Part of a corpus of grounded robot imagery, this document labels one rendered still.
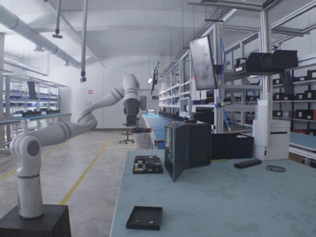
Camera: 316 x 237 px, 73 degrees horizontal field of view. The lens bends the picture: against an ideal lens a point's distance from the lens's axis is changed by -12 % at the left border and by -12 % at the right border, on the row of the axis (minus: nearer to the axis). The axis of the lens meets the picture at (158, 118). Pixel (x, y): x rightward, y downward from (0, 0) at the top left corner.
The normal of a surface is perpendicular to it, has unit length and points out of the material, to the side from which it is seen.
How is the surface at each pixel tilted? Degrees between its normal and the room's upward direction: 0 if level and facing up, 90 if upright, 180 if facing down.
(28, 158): 93
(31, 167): 90
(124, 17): 90
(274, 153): 90
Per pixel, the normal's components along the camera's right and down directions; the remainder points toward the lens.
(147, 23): 0.08, 0.06
